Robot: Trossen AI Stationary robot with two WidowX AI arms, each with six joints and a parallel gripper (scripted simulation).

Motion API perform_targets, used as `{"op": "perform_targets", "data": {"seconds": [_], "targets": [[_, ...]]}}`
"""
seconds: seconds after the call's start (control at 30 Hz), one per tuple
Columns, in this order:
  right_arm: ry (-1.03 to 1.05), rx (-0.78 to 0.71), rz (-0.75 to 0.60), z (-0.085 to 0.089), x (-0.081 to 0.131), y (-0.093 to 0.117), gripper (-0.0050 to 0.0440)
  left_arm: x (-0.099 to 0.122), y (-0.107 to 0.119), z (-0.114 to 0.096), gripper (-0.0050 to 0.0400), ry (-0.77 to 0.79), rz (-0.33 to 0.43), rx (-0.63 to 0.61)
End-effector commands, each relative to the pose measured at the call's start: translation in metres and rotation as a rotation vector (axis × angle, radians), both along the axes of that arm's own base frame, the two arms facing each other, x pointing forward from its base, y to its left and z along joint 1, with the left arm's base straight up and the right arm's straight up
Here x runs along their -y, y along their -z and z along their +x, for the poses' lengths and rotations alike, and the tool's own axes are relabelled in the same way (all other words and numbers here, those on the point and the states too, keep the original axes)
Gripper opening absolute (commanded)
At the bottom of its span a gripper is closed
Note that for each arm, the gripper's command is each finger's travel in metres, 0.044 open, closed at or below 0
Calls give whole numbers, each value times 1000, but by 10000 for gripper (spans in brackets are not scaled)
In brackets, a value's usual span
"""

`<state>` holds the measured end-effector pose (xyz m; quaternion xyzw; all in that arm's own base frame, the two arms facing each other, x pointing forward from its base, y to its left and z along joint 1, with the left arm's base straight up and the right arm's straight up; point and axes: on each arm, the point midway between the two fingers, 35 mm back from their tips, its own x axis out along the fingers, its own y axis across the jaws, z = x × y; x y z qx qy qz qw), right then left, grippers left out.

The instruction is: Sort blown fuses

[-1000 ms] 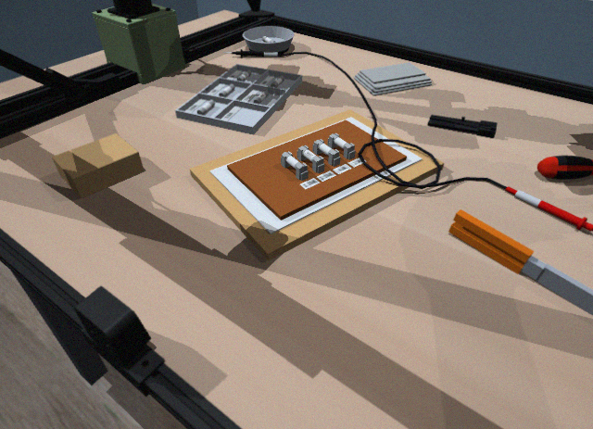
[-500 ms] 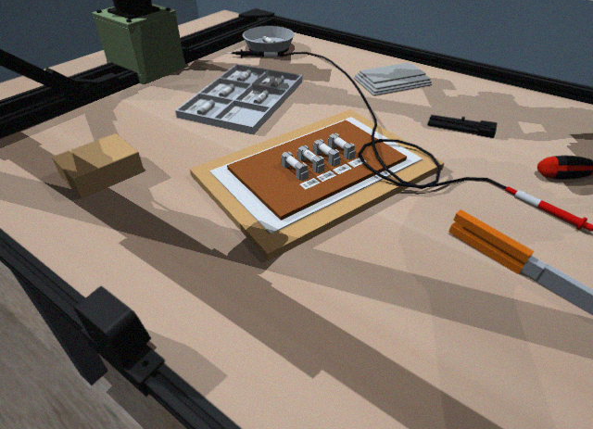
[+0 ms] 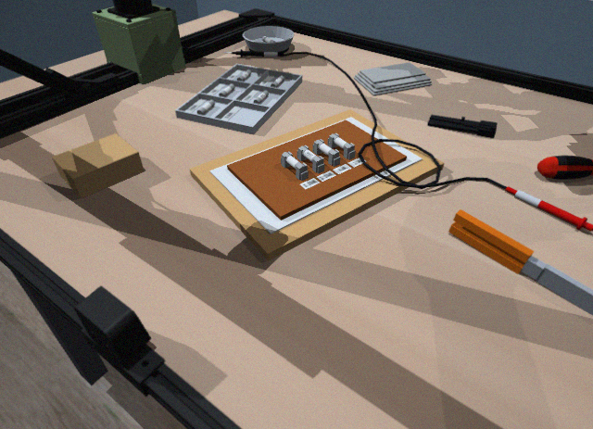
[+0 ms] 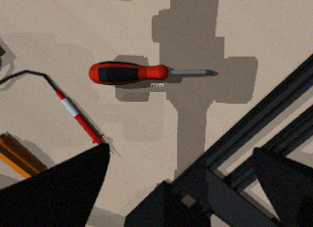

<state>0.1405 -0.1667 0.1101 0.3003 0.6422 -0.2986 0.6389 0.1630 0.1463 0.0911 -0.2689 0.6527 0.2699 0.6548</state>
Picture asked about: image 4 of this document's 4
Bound red and black screwdriver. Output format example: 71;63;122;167
89;62;213;85

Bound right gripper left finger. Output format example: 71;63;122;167
0;143;111;227

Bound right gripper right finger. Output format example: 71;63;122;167
251;147;313;227

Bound red test probe with black lead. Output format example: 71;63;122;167
0;70;103;145

